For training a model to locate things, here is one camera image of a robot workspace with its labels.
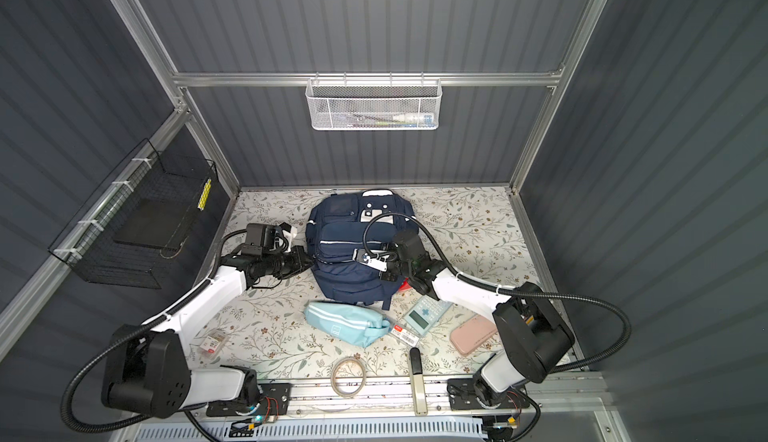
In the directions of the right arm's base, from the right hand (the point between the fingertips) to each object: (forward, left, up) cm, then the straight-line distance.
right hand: (376, 252), depth 86 cm
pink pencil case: (-19, -27, -12) cm, 35 cm away
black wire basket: (-3, +60, +15) cm, 62 cm away
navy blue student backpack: (+15, +13, -5) cm, 20 cm away
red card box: (-4, -8, -14) cm, 17 cm away
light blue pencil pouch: (-18, +6, -10) cm, 21 cm away
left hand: (-2, +18, -1) cm, 18 cm away
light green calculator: (-13, -14, -13) cm, 23 cm away
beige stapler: (-28, -11, -9) cm, 31 cm away
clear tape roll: (-31, +11, -13) cm, 35 cm away
